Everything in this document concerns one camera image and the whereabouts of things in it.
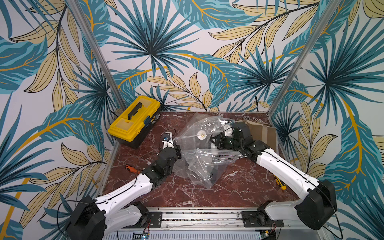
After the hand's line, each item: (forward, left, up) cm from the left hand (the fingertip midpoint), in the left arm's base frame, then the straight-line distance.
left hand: (174, 143), depth 80 cm
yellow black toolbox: (+13, +26, -1) cm, 29 cm away
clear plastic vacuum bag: (-6, -14, -6) cm, 16 cm away
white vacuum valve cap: (+5, -14, +1) cm, 15 cm away
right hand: (+1, -19, +4) cm, 19 cm away
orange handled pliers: (-8, +25, -17) cm, 31 cm away
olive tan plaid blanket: (+18, -55, -11) cm, 59 cm away
